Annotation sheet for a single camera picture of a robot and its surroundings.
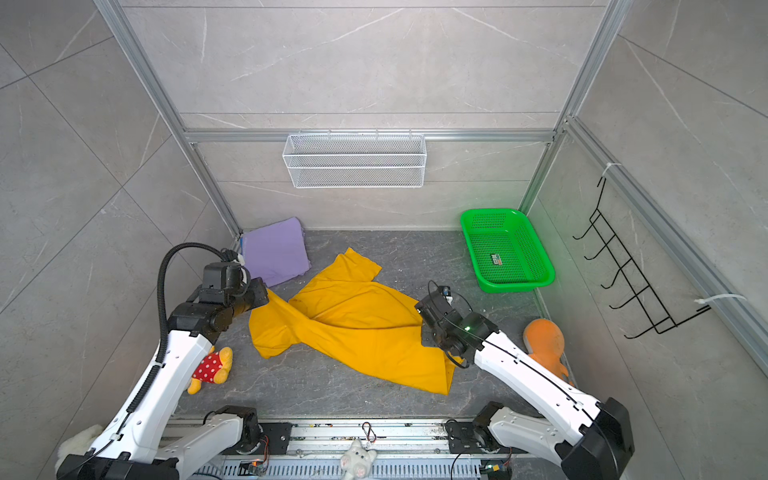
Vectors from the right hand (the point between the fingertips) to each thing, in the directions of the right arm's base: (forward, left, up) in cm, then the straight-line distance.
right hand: (436, 331), depth 79 cm
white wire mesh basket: (+55, +24, +17) cm, 63 cm away
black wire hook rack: (-8, -42, +20) cm, 47 cm away
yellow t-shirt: (+12, +26, -12) cm, 32 cm away
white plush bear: (-25, +73, +8) cm, 78 cm away
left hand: (+10, +46, +10) cm, 48 cm away
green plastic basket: (+36, -32, -12) cm, 49 cm away
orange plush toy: (-1, -32, -7) cm, 33 cm away
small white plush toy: (-28, +21, -8) cm, 36 cm away
